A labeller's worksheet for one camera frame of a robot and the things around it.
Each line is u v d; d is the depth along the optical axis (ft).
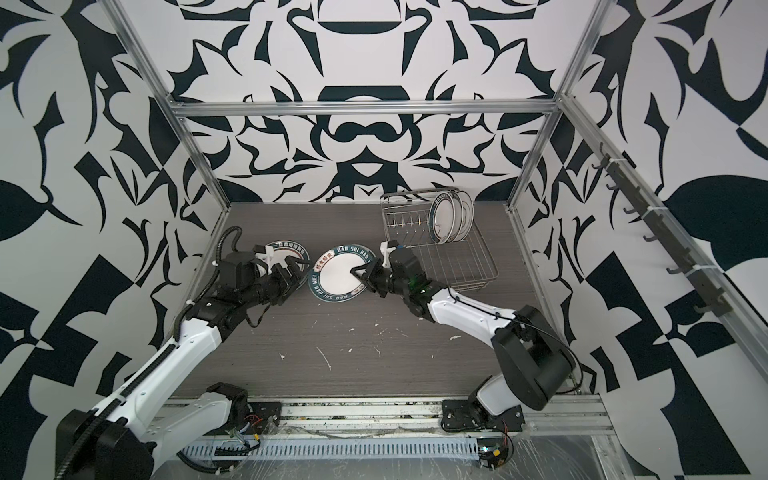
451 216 3.18
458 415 2.44
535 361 1.44
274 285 2.28
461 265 3.27
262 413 2.45
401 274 2.15
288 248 3.34
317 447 2.34
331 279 2.79
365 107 3.05
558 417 2.49
